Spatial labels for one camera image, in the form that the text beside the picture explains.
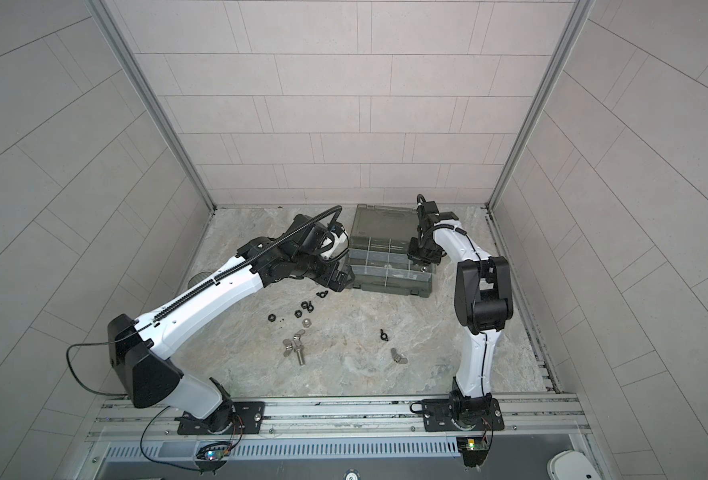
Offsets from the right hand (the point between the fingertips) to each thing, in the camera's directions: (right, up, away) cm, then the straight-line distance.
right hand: (414, 258), depth 96 cm
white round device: (+29, -41, -32) cm, 60 cm away
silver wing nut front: (-7, -26, -15) cm, 31 cm away
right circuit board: (+10, -42, -28) cm, 51 cm away
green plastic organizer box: (-12, +2, +4) cm, 12 cm away
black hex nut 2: (-43, -17, -9) cm, 47 cm away
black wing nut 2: (-29, -11, -4) cm, 31 cm away
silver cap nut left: (-33, -18, -9) cm, 39 cm away
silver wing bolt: (-35, -23, -13) cm, 44 cm away
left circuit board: (-48, -39, -31) cm, 69 cm away
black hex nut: (-36, -16, -7) cm, 40 cm away
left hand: (-19, -1, -22) cm, 29 cm away
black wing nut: (-11, -21, -11) cm, 26 cm away
